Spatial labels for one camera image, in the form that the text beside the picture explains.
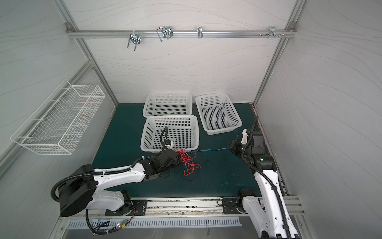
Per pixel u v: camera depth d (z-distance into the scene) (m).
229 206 0.74
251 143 0.57
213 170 0.88
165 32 0.76
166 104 1.18
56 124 0.67
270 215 0.41
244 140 0.67
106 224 0.72
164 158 0.63
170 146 0.77
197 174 0.82
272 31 0.77
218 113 1.15
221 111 1.15
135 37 0.78
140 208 0.74
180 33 0.78
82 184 0.47
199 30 0.72
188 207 0.75
